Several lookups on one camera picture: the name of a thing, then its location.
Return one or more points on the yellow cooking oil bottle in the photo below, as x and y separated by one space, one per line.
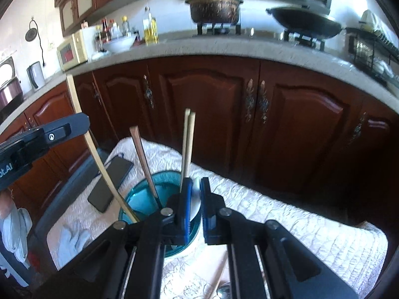
150 31

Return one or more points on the dark sauce bottle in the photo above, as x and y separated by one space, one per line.
106 32
98 39

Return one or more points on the floral utensil holder teal rim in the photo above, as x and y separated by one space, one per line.
146 193

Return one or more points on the rice cooker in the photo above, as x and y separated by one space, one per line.
11 90

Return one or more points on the cream small oven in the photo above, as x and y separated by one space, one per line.
73 51

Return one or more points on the white quilted tablecloth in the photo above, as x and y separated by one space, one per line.
280 218

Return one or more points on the dark speckled cooking pot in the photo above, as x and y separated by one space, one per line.
215 9

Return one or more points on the person's left hand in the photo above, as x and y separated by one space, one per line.
14 230

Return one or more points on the black dish rack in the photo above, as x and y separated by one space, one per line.
371 56

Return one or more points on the brown wooden chopstick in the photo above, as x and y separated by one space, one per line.
143 162

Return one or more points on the black smartphone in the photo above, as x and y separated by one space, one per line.
109 183

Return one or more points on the white bowl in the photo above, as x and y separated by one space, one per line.
120 44

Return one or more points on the dark grey chair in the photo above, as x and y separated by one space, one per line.
59 199

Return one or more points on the white wall socket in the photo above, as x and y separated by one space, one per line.
50 45

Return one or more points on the white ceramic spoon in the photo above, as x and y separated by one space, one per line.
196 202

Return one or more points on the dark wooden lower cabinets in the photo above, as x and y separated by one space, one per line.
202 115

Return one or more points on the black wok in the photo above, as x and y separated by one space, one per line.
305 23

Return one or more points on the gas stove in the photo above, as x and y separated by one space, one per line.
218 29

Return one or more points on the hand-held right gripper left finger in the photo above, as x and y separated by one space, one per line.
187 205

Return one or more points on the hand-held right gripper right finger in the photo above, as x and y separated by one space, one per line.
205 205

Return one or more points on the speckled stone countertop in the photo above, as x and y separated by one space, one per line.
218 48

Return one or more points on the white electric kettle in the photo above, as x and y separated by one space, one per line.
36 76

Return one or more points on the white glove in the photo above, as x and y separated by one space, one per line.
73 239

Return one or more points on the black round wall hanger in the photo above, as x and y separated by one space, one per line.
31 34

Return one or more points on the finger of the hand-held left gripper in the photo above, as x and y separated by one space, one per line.
62 130

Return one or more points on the clear bottle yellow cap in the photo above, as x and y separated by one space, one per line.
125 28

